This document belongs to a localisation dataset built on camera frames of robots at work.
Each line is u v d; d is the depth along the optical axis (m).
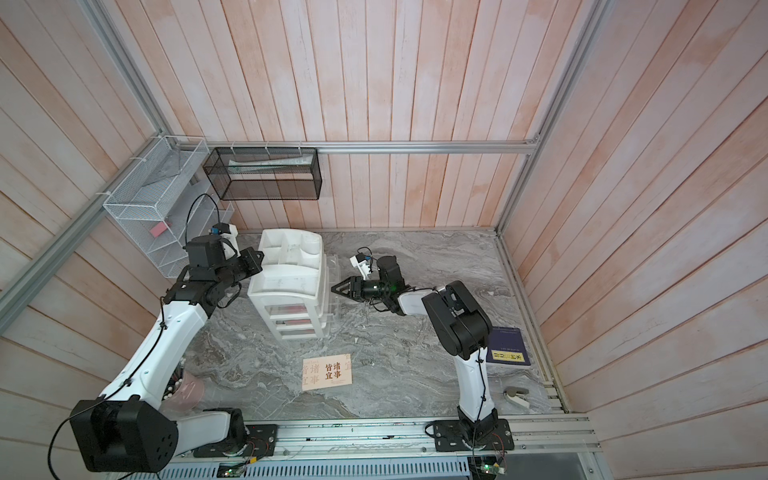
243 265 0.70
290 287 0.80
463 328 0.55
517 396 0.79
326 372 0.84
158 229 0.82
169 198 0.78
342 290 0.89
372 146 0.98
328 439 0.75
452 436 0.73
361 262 0.88
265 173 1.06
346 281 0.85
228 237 0.70
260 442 0.73
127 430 0.39
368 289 0.85
